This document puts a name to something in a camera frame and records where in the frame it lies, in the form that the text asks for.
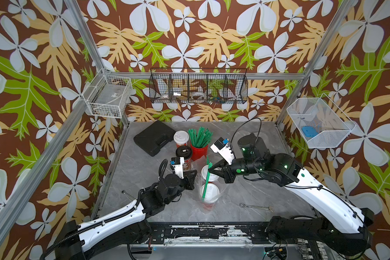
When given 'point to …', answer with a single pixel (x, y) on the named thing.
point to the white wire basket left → (107, 95)
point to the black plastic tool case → (154, 136)
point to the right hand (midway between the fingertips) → (208, 170)
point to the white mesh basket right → (318, 121)
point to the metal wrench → (242, 205)
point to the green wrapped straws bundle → (201, 140)
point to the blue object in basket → (309, 131)
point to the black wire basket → (198, 85)
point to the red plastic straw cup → (196, 153)
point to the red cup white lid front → (212, 195)
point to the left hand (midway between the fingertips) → (198, 170)
